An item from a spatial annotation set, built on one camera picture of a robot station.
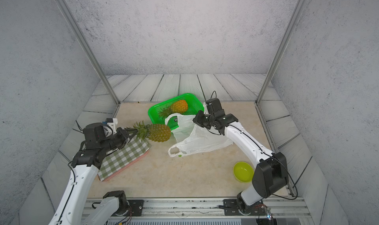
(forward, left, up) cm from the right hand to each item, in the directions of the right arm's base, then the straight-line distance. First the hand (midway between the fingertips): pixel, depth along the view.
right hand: (192, 119), depth 79 cm
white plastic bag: (-10, 0, -3) cm, 11 cm away
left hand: (-9, +25, +3) cm, 27 cm away
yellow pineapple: (+24, +11, -16) cm, 31 cm away
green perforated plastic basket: (+23, -1, -14) cm, 27 cm away
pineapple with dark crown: (-7, +18, -2) cm, 19 cm away
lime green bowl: (-19, -28, -25) cm, 42 cm away
